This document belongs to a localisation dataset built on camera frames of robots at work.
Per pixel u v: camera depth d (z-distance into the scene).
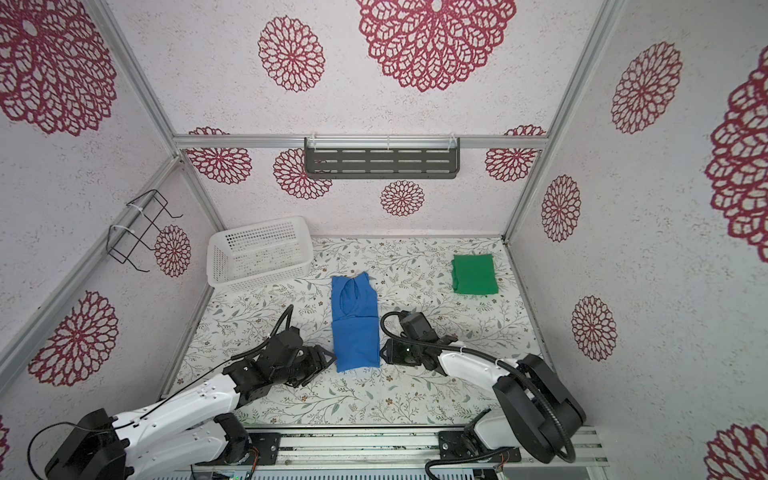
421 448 0.76
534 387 0.42
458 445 0.73
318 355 0.74
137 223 0.78
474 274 1.08
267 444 0.76
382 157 0.96
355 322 0.95
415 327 0.69
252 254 1.15
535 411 0.43
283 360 0.63
